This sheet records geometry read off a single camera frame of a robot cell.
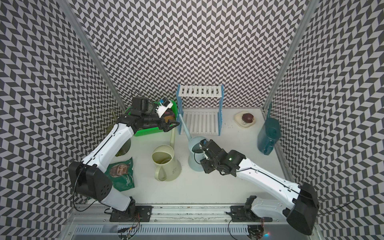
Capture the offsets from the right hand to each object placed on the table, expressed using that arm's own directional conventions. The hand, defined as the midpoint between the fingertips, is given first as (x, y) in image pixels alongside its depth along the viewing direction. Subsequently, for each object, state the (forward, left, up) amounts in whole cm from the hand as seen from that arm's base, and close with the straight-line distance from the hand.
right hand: (208, 164), depth 76 cm
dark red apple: (+38, -30, -8) cm, 49 cm away
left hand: (+19, +17, +14) cm, 29 cm away
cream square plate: (+41, -25, -12) cm, 50 cm away
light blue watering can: (+4, +6, +5) cm, 9 cm away
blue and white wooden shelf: (+56, +3, -14) cm, 58 cm away
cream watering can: (-1, +21, -2) cm, 21 cm away
